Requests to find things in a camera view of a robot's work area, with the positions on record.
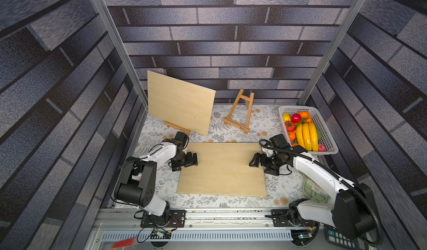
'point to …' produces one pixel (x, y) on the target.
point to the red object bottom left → (124, 243)
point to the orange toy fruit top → (306, 115)
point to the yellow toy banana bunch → (307, 136)
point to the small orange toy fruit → (292, 135)
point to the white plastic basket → (327, 139)
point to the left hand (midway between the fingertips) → (192, 164)
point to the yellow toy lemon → (286, 117)
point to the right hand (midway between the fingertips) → (254, 166)
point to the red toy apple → (296, 118)
